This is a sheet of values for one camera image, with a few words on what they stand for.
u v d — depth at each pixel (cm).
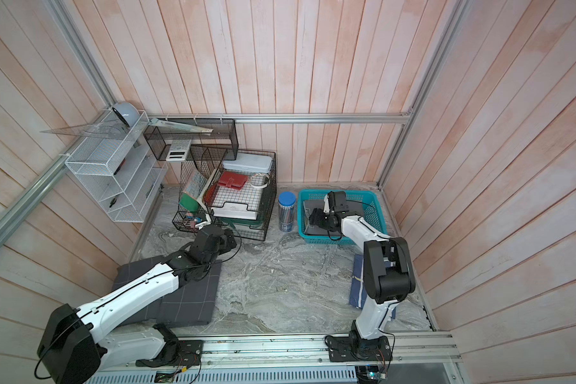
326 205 89
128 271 90
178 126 92
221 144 107
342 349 73
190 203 103
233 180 92
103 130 79
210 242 60
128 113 85
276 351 75
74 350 38
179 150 98
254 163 97
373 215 99
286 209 90
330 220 84
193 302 82
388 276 49
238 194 90
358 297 83
